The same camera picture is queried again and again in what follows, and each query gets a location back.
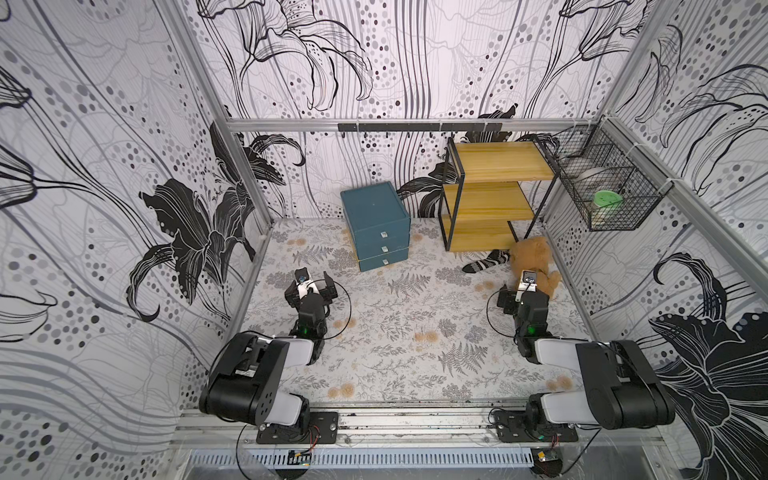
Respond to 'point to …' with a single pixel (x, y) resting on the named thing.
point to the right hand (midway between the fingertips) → (524, 284)
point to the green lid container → (606, 197)
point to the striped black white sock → (496, 257)
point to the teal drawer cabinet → (379, 223)
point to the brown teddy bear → (532, 254)
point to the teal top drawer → (382, 232)
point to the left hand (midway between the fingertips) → (314, 280)
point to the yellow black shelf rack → (487, 184)
